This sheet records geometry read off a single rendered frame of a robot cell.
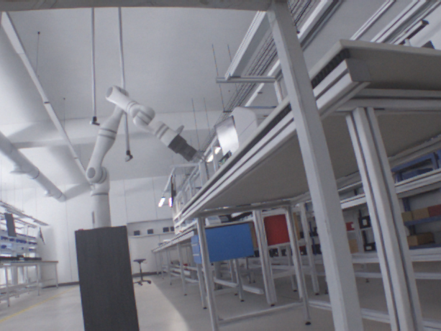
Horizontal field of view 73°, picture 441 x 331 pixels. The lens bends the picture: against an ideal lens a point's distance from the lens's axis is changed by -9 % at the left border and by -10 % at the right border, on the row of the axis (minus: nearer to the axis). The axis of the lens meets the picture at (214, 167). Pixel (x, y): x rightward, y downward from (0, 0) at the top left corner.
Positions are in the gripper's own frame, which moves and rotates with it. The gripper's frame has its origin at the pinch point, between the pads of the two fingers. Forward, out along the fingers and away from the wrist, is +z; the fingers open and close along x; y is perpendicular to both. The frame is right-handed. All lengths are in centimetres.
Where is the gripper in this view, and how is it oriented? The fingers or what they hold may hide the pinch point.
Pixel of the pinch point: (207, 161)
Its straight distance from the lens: 150.3
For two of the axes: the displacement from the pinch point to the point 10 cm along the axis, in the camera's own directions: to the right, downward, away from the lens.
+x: 2.7, -2.7, -9.3
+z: 7.8, 6.3, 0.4
